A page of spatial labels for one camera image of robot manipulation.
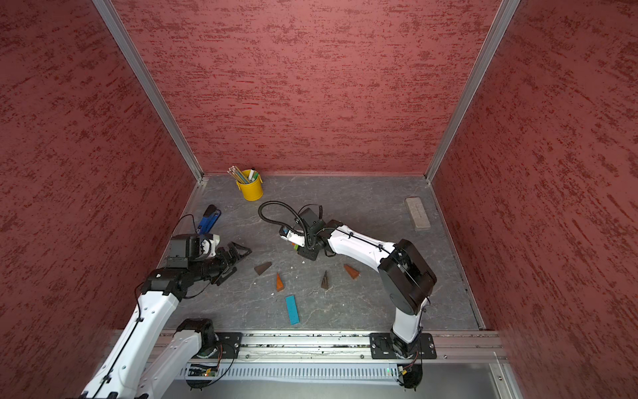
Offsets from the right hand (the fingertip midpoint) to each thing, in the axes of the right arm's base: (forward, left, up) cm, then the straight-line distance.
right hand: (307, 248), depth 89 cm
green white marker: (+34, +25, +5) cm, 42 cm away
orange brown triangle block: (-11, +10, -5) cm, 16 cm away
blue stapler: (+17, +43, -5) cm, 46 cm away
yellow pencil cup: (+29, +25, 0) cm, 39 cm away
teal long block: (-20, +5, -6) cm, 21 cm away
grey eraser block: (+18, -47, -6) cm, 51 cm away
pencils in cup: (+30, +29, +9) cm, 42 cm away
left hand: (-9, +19, +8) cm, 23 cm away
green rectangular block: (-4, +3, +9) cm, 10 cm away
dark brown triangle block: (-5, +17, -6) cm, 19 cm away
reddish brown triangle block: (-8, -17, -6) cm, 20 cm away
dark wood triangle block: (-11, -6, -5) cm, 14 cm away
